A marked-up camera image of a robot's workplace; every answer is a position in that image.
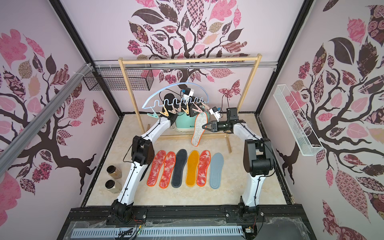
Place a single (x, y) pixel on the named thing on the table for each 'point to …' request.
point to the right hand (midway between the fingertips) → (202, 128)
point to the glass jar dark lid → (114, 172)
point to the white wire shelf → (305, 138)
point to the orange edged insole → (201, 120)
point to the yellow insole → (192, 165)
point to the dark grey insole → (181, 157)
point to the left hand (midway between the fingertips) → (202, 106)
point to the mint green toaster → (184, 122)
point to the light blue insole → (216, 164)
